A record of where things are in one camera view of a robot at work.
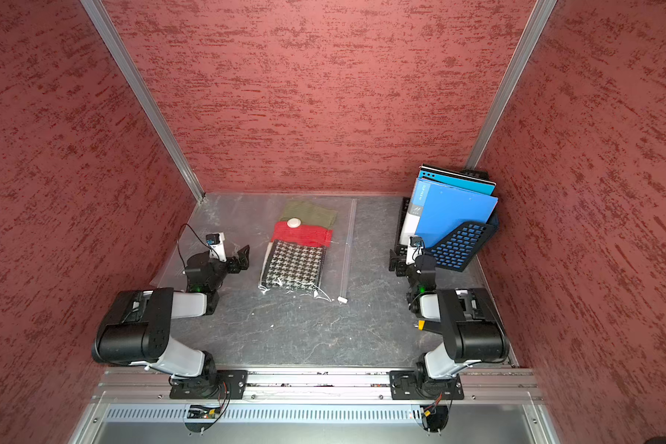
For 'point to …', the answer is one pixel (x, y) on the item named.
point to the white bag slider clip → (342, 300)
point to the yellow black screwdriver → (421, 325)
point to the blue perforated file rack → (453, 253)
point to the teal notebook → (457, 178)
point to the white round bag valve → (293, 222)
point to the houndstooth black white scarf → (292, 265)
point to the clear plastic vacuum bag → (248, 219)
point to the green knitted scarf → (310, 214)
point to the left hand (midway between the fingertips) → (236, 250)
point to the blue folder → (436, 210)
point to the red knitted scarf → (303, 234)
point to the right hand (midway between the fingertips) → (404, 252)
